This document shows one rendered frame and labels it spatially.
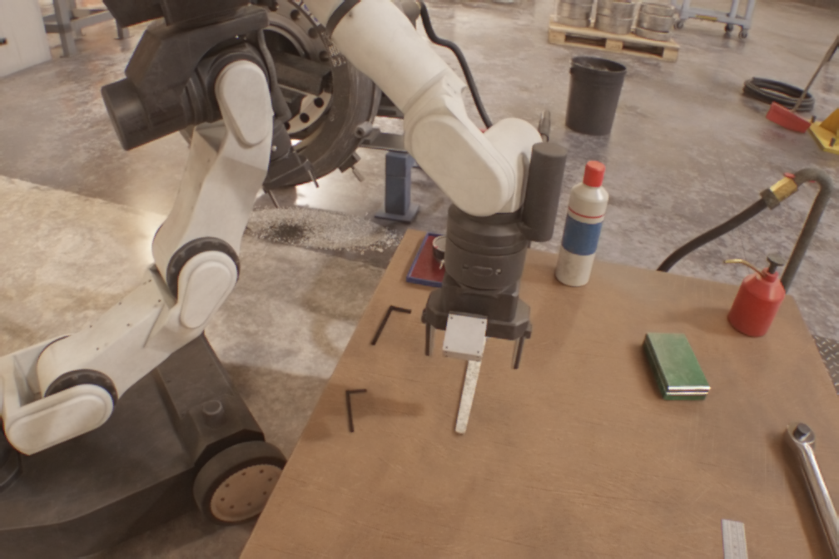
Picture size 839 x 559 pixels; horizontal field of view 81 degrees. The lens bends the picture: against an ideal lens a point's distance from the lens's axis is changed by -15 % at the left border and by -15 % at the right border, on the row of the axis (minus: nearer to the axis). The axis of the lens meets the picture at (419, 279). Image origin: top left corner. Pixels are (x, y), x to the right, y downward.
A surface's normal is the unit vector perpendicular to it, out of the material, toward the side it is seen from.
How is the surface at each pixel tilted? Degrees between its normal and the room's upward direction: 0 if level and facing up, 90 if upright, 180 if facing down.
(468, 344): 30
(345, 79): 90
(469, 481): 0
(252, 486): 90
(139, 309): 22
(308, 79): 90
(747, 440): 0
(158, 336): 109
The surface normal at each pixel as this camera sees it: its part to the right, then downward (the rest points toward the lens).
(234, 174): 0.33, 0.80
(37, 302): 0.04, -0.81
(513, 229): 0.34, -0.20
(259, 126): 0.58, 0.49
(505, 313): -0.19, 0.57
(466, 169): -0.46, 0.50
